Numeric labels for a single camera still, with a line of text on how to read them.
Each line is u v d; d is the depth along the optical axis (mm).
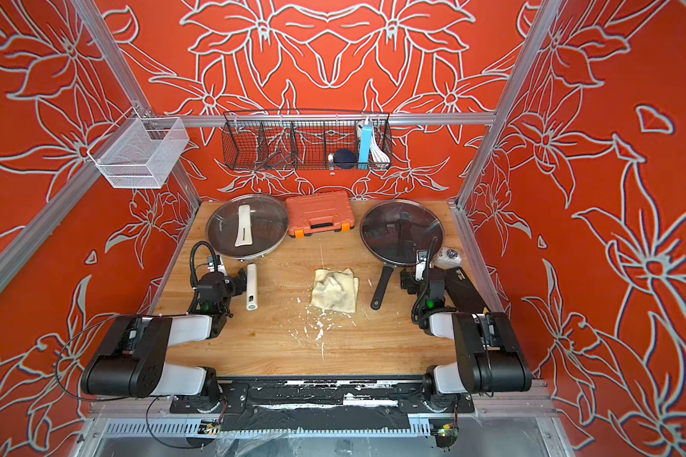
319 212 1094
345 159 943
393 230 1130
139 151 913
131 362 432
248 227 944
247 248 899
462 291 925
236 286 849
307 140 1000
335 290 921
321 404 728
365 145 873
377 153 924
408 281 834
